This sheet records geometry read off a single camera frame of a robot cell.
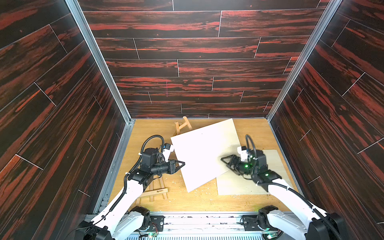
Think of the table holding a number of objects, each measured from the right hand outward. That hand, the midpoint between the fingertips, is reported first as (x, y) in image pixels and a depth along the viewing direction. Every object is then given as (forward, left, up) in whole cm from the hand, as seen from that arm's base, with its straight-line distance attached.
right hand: (225, 160), depth 82 cm
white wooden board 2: (+4, +14, +3) cm, 14 cm away
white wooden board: (-7, -6, -14) cm, 16 cm away
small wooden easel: (-16, +40, -9) cm, 44 cm away
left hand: (-6, +22, +4) cm, 24 cm away
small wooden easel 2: (+16, +28, +9) cm, 33 cm away
